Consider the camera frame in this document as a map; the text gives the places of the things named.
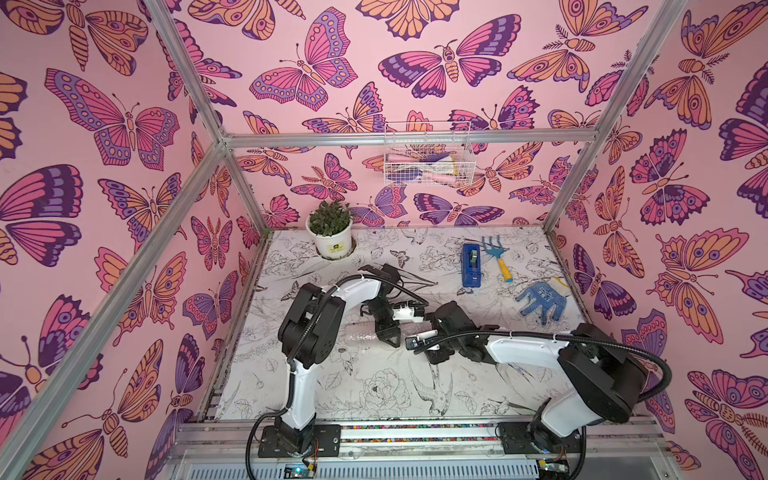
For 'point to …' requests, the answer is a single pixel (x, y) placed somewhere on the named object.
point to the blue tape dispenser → (471, 265)
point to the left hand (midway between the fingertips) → (397, 334)
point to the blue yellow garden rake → (496, 250)
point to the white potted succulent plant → (330, 225)
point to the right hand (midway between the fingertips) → (426, 324)
